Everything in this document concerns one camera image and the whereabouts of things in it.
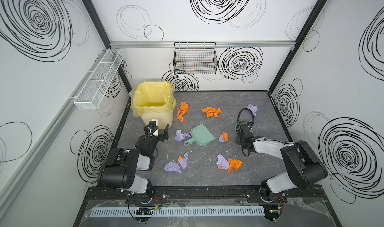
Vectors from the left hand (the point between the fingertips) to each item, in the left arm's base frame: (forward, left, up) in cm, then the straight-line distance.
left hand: (161, 123), depth 87 cm
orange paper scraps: (+17, -30, -11) cm, 37 cm away
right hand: (-2, -48, -13) cm, 49 cm away
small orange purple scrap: (-3, -38, -10) cm, 40 cm away
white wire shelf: (+2, +31, +22) cm, 38 cm away
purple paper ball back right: (+20, -61, -9) cm, 65 cm away
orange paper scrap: (+21, -11, -11) cm, 26 cm away
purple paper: (-3, -11, -9) cm, 15 cm away
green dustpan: (-1, -24, -13) cm, 27 cm away
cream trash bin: (+3, -1, 0) cm, 3 cm away
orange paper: (-18, -43, -11) cm, 48 cm away
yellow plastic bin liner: (+19, +10, +1) cm, 22 cm away
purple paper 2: (-21, -8, -11) cm, 25 cm away
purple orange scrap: (-18, -14, -11) cm, 25 cm away
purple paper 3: (-18, -36, -11) cm, 42 cm away
